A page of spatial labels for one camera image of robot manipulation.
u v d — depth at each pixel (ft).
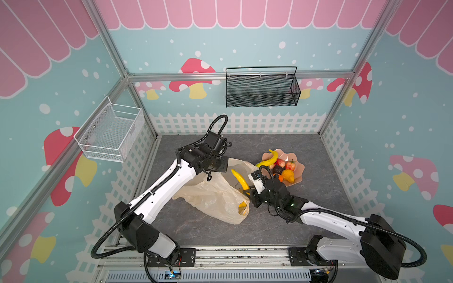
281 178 3.08
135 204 1.36
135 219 1.33
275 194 1.94
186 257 2.45
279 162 3.27
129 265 2.39
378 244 1.34
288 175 3.08
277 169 3.18
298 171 3.24
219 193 2.41
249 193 2.53
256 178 2.29
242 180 2.58
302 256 2.42
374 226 1.41
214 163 2.23
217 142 1.88
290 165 3.20
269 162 3.19
